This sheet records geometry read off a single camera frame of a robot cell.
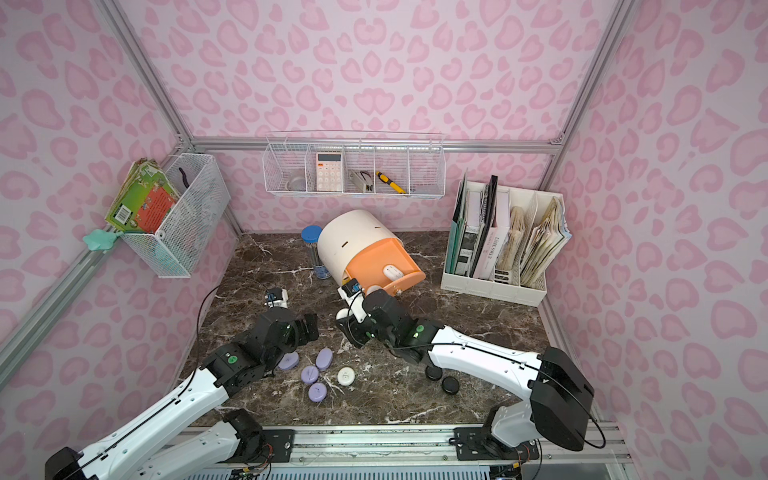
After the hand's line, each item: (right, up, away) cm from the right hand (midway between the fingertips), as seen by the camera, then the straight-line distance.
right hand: (342, 319), depth 74 cm
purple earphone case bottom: (-8, -21, +6) cm, 23 cm away
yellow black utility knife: (+12, +39, +23) cm, 47 cm away
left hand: (-11, 0, +5) cm, 12 cm away
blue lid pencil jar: (-13, +22, +18) cm, 31 cm away
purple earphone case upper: (-7, -14, +12) cm, 20 cm away
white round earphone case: (0, -17, +8) cm, 19 cm away
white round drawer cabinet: (-2, +22, +16) cm, 27 cm away
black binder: (+40, +31, +14) cm, 52 cm away
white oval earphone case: (+12, +11, +11) cm, 20 cm away
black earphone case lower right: (+28, -20, +7) cm, 35 cm away
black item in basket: (-49, +39, +14) cm, 64 cm away
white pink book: (+43, +17, +19) cm, 50 cm away
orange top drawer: (+5, +14, +12) cm, 18 cm away
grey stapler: (+1, +41, +26) cm, 48 cm away
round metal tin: (-18, +38, +21) cm, 47 cm away
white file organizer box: (+55, +31, +26) cm, 68 cm away
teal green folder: (+36, +20, +40) cm, 58 cm away
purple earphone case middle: (-11, -17, +9) cm, 22 cm away
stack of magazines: (+56, +21, +10) cm, 61 cm away
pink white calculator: (-8, +42, +21) cm, 48 cm away
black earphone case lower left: (+24, -17, +9) cm, 31 cm away
